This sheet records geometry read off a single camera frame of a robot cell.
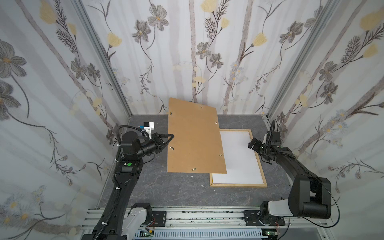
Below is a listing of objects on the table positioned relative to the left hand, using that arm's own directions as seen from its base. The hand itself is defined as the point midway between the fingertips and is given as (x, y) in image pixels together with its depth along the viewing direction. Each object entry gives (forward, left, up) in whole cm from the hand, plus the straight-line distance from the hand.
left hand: (171, 133), depth 66 cm
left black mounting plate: (-29, +7, -33) cm, 44 cm away
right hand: (+8, -47, -22) cm, 52 cm away
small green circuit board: (-35, +15, -37) cm, 53 cm away
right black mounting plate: (-31, -39, -31) cm, 59 cm away
